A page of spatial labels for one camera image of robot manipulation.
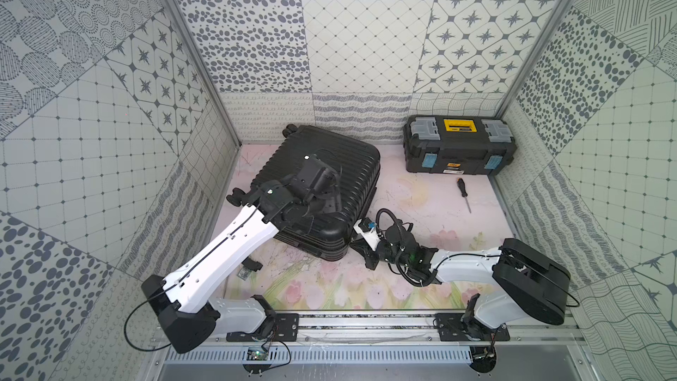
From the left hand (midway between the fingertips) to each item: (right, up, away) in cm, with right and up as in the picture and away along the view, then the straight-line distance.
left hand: (338, 200), depth 69 cm
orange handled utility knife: (-30, -24, +16) cm, 42 cm away
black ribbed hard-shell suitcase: (-4, -10, +2) cm, 11 cm away
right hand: (+4, -16, +13) cm, 21 cm away
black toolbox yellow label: (+45, +17, +30) cm, 56 cm away
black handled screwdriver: (+50, -2, +35) cm, 61 cm away
